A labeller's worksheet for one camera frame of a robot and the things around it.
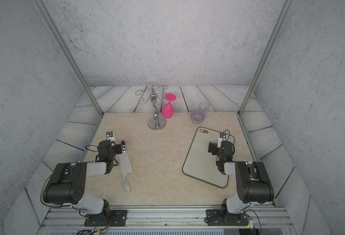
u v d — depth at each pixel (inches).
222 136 31.7
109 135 32.0
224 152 28.7
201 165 35.7
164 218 29.2
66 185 18.0
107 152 29.1
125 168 36.0
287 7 27.5
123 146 34.9
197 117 45.2
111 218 28.1
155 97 37.4
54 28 30.4
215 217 28.2
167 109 39.2
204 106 46.9
